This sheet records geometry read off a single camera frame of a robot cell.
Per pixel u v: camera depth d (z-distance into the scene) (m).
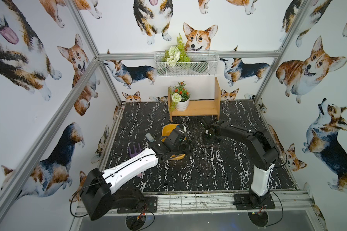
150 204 0.74
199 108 1.07
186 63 0.84
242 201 0.74
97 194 0.39
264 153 0.51
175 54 0.79
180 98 0.94
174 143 0.58
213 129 0.70
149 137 0.99
